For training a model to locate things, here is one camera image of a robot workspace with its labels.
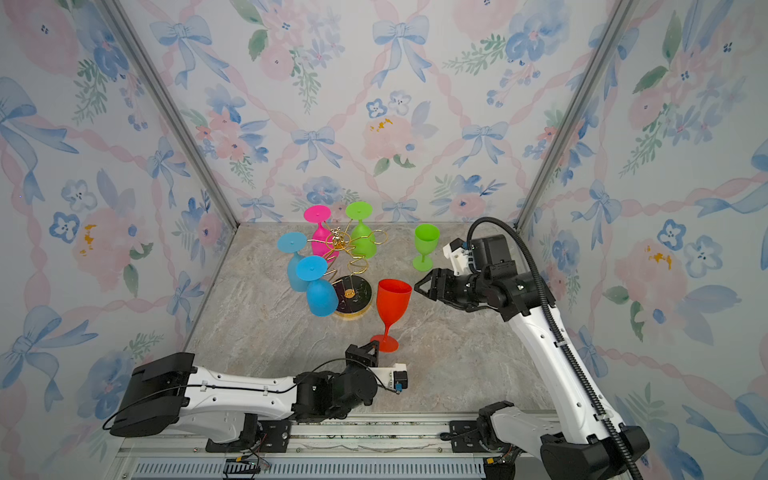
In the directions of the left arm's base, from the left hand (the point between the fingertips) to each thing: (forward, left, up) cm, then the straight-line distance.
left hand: (373, 338), depth 74 cm
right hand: (+7, -12, +13) cm, 19 cm away
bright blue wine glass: (+9, +14, +5) cm, 17 cm away
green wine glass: (+26, +4, +9) cm, 27 cm away
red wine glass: (+5, -5, +11) cm, 13 cm away
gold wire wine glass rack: (+21, +7, -12) cm, 26 cm away
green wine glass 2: (+33, -16, +1) cm, 37 cm away
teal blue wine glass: (+19, +20, +14) cm, 31 cm away
